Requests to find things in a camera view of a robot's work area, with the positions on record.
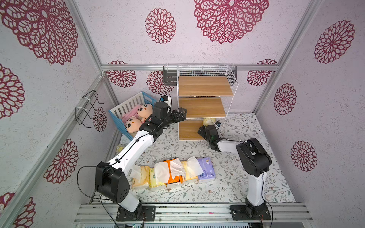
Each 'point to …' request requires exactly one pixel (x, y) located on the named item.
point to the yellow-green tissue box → (158, 174)
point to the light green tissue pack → (206, 121)
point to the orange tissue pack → (176, 172)
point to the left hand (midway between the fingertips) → (180, 112)
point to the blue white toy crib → (117, 112)
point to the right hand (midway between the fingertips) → (205, 130)
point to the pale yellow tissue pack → (192, 169)
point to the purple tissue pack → (207, 166)
